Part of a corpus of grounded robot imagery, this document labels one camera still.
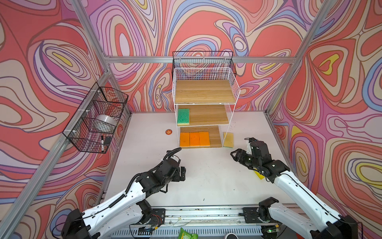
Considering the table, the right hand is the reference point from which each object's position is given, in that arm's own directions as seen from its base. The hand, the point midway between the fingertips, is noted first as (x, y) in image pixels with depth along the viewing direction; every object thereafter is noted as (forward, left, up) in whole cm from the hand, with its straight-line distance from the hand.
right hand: (235, 158), depth 81 cm
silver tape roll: (+12, +66, +21) cm, 70 cm away
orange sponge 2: (+20, +22, -10) cm, 31 cm away
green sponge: (+18, +28, +15) cm, 36 cm away
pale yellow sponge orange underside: (+20, +15, -11) cm, 27 cm away
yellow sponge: (+21, -3, -13) cm, 25 cm away
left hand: (-5, +30, -2) cm, 30 cm away
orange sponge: (+20, +29, -10) cm, 37 cm away
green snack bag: (-32, +29, -10) cm, 45 cm away
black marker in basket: (+3, +68, +14) cm, 69 cm away
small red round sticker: (+29, +40, -11) cm, 51 cm away
